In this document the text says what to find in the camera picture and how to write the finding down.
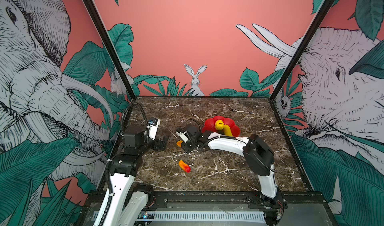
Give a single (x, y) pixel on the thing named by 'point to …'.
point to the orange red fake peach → (184, 166)
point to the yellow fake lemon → (219, 125)
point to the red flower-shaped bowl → (210, 125)
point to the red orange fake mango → (179, 143)
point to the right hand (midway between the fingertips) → (181, 143)
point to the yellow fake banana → (227, 130)
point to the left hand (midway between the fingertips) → (159, 130)
